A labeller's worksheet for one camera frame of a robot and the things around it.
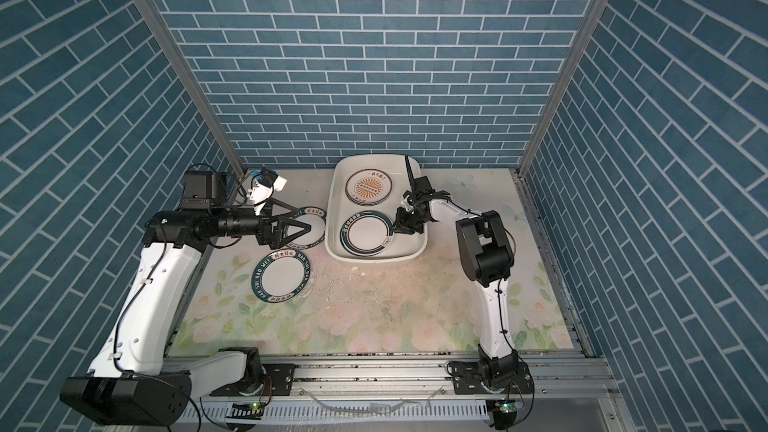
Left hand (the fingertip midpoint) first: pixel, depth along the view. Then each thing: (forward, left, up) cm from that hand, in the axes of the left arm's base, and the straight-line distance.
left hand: (301, 219), depth 66 cm
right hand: (+18, -21, -28) cm, 39 cm away
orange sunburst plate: (+36, -12, -29) cm, 48 cm away
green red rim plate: (+15, -12, -30) cm, 36 cm away
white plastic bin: (+10, -25, -30) cm, 40 cm away
